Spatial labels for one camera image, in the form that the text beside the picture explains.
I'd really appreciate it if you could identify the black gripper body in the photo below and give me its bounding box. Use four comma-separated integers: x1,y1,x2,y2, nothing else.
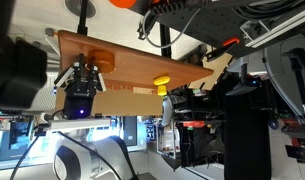
63,78,97,120

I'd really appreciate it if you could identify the orange translucent bowl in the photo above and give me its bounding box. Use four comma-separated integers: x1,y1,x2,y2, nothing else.
86,49,117,74

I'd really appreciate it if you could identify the black stand pole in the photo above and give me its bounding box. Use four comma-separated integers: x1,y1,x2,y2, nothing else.
76,0,90,36
159,23,173,58

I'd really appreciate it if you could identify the yellow plastic mushroom toy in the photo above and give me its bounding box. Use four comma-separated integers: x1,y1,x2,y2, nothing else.
153,75,171,97

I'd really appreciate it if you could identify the round ceiling vent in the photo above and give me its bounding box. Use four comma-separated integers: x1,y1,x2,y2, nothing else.
64,0,97,19

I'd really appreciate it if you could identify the orange ball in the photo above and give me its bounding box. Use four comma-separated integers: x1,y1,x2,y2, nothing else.
108,0,138,10

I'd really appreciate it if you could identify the red label sign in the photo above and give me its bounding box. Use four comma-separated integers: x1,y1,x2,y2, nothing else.
182,120,206,129

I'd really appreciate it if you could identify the light cardboard piece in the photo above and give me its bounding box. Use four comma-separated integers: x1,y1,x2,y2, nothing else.
187,52,234,91

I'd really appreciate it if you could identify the black perforated breadboard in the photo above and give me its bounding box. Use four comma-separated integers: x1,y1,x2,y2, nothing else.
135,0,305,58

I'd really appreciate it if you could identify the white bar wrist camera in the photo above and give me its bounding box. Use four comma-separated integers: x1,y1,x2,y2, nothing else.
39,118,112,133

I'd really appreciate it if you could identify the blurry black camera mount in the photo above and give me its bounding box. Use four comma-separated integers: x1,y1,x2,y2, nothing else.
0,0,48,111

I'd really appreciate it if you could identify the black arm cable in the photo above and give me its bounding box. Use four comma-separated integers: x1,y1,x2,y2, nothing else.
9,132,44,180

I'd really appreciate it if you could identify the grey cable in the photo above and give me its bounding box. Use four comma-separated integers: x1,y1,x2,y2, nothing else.
142,7,202,50

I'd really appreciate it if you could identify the orange handled clamp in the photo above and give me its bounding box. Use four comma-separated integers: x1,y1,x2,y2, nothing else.
205,37,242,63

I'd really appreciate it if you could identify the aluminium extrusion rail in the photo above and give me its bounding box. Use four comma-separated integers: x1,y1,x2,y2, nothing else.
239,5,305,48

